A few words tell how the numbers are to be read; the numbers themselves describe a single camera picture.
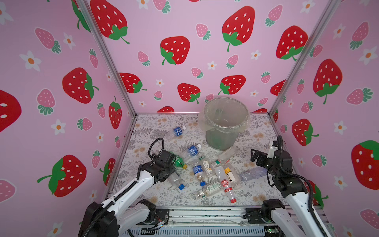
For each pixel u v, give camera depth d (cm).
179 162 88
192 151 93
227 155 97
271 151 68
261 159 68
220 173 84
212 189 78
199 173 87
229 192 78
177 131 104
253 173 89
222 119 104
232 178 82
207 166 86
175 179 78
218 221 73
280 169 56
